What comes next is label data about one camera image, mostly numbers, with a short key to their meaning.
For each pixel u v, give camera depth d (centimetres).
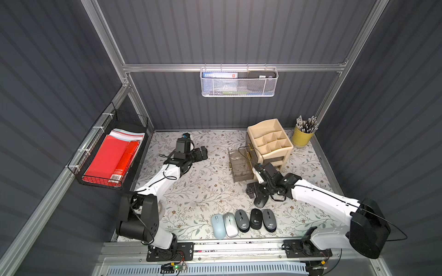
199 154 80
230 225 79
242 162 104
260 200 87
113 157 72
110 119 77
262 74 86
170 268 70
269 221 81
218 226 79
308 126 99
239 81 87
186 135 80
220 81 89
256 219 81
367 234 41
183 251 75
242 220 81
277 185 62
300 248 68
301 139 102
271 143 79
